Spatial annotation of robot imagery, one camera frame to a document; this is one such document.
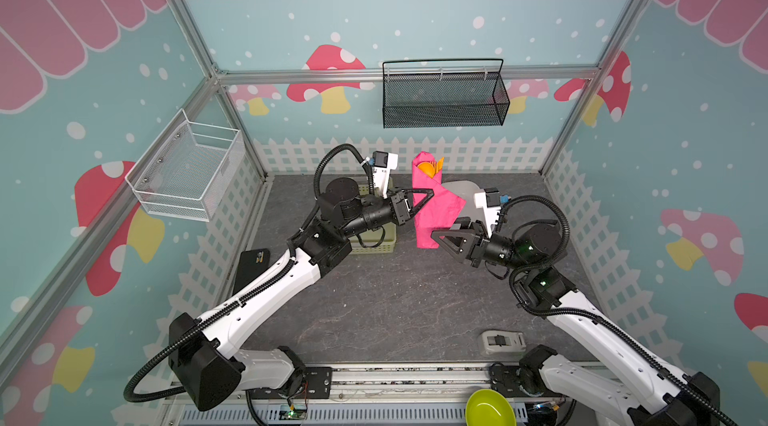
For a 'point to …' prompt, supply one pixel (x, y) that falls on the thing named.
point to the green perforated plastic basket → (375, 241)
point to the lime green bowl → (485, 407)
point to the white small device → (502, 341)
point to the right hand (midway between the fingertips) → (433, 234)
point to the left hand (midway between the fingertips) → (432, 201)
